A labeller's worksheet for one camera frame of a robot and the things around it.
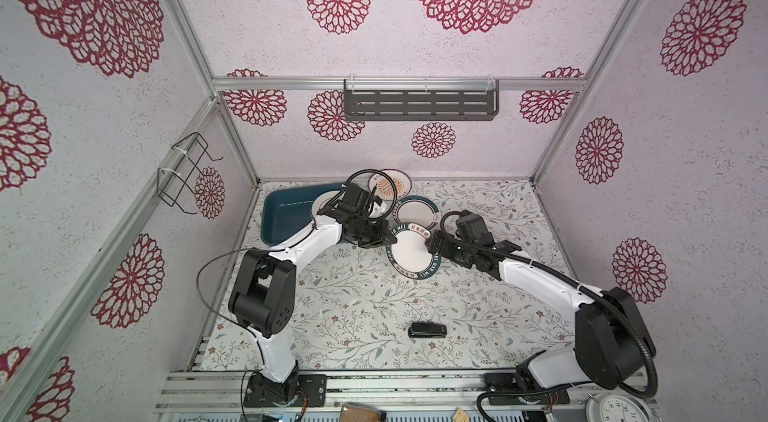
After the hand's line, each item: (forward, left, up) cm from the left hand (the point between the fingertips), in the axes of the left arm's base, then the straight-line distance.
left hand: (394, 243), depth 87 cm
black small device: (-21, -9, -11) cm, 25 cm away
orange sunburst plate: (+34, +2, -12) cm, 36 cm away
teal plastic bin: (+23, +38, -13) cm, 47 cm away
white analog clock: (-40, -51, -9) cm, 65 cm away
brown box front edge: (-40, +10, -9) cm, 42 cm away
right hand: (+1, -13, 0) cm, 13 cm away
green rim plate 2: (-3, -5, -2) cm, 6 cm away
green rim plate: (+22, -9, -12) cm, 26 cm away
